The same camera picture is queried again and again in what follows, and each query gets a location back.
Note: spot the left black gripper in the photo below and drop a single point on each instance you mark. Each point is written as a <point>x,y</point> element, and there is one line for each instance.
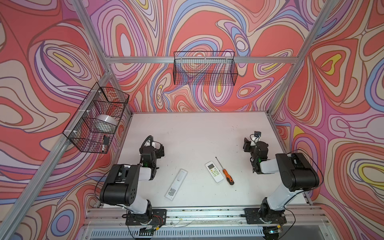
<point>158,154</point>

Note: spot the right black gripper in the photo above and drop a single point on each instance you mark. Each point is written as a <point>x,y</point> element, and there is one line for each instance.
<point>247,144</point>

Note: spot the orange black flathead screwdriver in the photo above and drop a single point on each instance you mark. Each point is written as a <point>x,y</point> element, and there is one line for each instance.
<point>227,175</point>

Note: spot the white air conditioner remote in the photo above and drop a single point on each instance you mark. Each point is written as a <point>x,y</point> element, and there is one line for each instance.
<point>214,171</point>

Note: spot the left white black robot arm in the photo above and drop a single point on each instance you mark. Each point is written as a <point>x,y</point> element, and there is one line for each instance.
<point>121,185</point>

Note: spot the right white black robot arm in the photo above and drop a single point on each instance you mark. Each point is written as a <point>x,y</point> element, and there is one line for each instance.
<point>297,176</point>

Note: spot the long white slim remote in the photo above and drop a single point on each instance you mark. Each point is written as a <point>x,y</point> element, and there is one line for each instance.
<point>176,184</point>

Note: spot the small black device in basket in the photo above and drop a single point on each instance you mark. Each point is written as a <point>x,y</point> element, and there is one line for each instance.
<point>106,140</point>

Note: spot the white tape roll in basket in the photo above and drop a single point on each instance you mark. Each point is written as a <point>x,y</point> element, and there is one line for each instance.
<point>107,119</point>

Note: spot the green circuit board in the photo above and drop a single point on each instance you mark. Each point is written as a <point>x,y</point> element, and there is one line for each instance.
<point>146,232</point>

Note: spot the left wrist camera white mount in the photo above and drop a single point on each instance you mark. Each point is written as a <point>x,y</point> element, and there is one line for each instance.
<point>150,143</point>

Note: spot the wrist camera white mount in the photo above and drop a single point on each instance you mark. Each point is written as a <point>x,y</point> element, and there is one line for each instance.
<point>150,143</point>
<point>256,136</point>

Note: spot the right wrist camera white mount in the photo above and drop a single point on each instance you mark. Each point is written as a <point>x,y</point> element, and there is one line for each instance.
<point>256,136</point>

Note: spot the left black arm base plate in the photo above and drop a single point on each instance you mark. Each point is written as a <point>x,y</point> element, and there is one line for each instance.
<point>156,217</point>

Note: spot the black wire basket left wall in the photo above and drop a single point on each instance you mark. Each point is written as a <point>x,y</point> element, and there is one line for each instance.
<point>84,131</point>

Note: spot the black wire basket wall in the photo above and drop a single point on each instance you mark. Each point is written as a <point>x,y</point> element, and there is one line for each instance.
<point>84,131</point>
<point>207,68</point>

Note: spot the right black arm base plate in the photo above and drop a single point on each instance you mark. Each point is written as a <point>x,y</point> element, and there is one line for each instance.
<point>259,216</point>

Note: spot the aluminium front rail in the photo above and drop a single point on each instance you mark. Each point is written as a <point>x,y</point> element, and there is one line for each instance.
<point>299,215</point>

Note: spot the black wire basket back wall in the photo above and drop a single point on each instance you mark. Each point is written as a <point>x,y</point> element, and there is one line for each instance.
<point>207,68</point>

